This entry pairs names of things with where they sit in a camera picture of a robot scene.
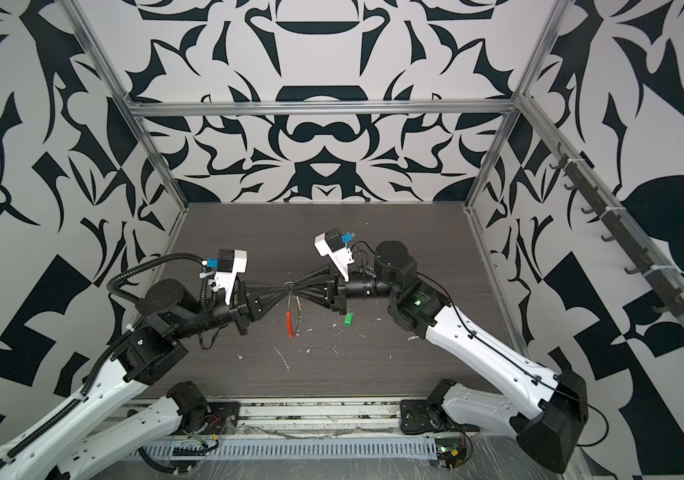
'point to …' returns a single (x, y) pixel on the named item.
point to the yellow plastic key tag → (299, 303)
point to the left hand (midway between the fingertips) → (288, 285)
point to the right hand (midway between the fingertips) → (298, 292)
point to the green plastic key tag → (348, 319)
